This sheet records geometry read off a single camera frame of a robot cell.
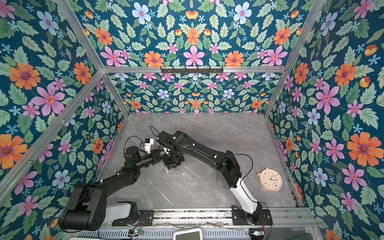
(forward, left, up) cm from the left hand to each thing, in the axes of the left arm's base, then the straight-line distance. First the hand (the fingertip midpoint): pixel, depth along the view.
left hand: (169, 150), depth 80 cm
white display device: (-38, -11, -12) cm, 41 cm away
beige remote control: (-10, -1, -6) cm, 11 cm away
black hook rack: (+45, -15, +20) cm, 52 cm away
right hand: (-7, 0, -4) cm, 9 cm away
